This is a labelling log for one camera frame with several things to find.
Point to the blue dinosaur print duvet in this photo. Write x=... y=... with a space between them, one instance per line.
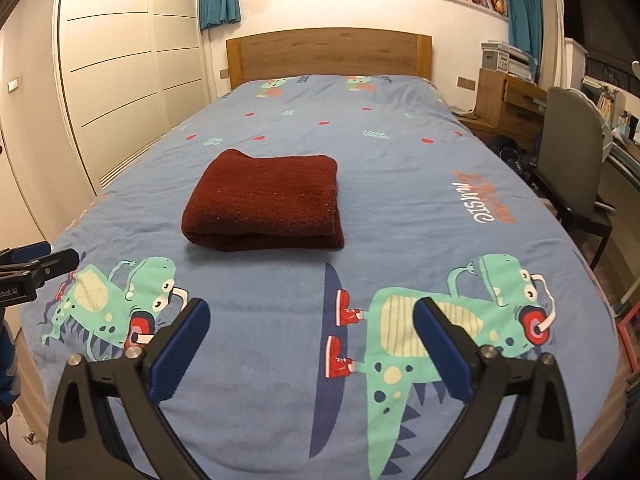
x=310 y=368

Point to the wall socket plate right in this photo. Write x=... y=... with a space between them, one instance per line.
x=465 y=83

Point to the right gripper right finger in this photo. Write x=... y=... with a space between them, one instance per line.
x=538 y=440

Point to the cream sliding wardrobe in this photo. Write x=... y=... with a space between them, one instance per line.
x=87 y=86

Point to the dark red knit sweater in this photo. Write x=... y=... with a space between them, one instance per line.
x=246 y=203

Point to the wooden headboard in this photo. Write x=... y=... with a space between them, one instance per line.
x=340 y=51

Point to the wooden bedside cabinet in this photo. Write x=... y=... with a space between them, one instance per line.
x=506 y=106

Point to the grey desk chair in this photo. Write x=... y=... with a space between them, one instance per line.
x=569 y=165

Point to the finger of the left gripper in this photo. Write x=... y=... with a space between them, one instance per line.
x=25 y=253
x=43 y=269

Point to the teal curtain right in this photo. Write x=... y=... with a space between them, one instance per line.
x=526 y=31

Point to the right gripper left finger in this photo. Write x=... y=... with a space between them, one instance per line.
x=84 y=441

